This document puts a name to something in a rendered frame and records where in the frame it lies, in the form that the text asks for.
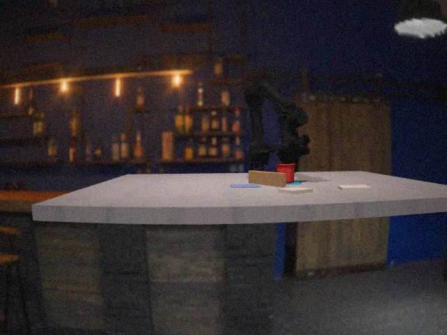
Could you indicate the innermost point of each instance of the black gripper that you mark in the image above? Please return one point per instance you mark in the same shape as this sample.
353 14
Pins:
288 153

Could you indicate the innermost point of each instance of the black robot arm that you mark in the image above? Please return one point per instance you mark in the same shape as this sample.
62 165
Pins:
295 118

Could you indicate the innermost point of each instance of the orange wooden bar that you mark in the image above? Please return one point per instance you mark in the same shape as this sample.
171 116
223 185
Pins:
276 179

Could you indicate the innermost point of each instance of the beige square pad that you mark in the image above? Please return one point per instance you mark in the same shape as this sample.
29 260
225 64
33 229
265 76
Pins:
354 187

